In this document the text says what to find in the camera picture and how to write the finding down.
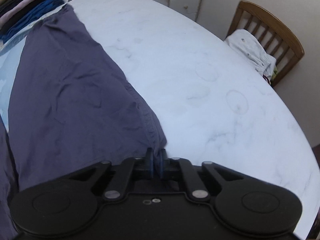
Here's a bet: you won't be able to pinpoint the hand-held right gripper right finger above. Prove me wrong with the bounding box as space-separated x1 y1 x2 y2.
159 149 248 202

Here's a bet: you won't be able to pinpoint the white printed tablecloth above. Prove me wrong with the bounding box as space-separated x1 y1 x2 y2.
0 0 320 239

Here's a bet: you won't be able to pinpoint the wooden slat-back chair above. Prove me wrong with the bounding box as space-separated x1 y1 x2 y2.
224 0 305 88

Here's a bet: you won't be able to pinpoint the pile of white clothes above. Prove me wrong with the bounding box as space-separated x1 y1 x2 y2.
224 29 277 77

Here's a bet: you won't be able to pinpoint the stack of folded dark clothes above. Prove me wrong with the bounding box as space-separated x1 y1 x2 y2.
0 0 65 43

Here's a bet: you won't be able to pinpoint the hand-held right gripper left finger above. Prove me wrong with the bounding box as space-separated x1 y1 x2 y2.
66 147 155 202

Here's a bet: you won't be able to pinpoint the navy blue pants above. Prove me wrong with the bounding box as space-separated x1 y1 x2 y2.
0 4 168 233

